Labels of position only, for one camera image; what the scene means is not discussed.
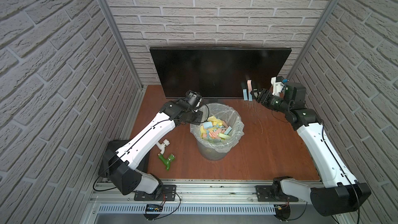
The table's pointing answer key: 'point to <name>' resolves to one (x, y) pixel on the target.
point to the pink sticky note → (250, 90)
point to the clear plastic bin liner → (230, 116)
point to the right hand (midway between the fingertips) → (255, 93)
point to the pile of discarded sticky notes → (215, 129)
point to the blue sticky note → (245, 94)
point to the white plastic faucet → (161, 146)
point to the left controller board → (154, 207)
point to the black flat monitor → (216, 72)
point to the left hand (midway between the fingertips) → (195, 112)
